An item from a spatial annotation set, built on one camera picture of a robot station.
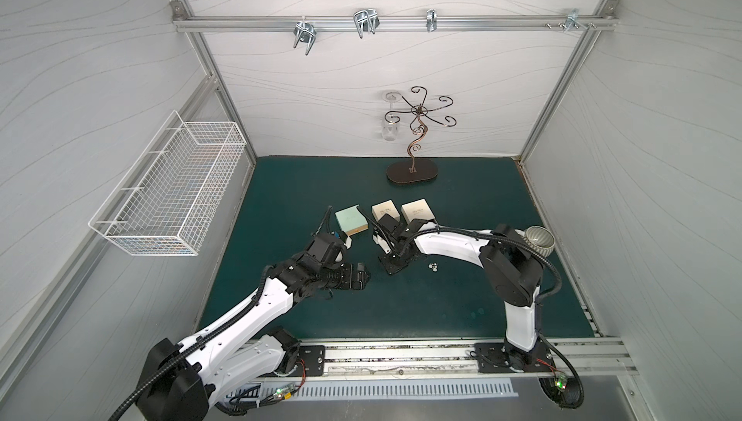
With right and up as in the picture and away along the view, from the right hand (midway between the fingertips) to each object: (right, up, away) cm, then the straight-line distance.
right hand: (387, 266), depth 90 cm
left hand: (-8, 0, -12) cm, 15 cm away
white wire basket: (-53, +24, -20) cm, 61 cm away
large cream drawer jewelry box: (+11, +17, +11) cm, 23 cm away
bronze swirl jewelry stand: (+11, +48, +5) cm, 49 cm away
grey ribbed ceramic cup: (+51, +8, +4) cm, 52 cm away
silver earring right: (+15, 0, 0) cm, 15 cm away
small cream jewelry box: (0, +18, +11) cm, 21 cm away
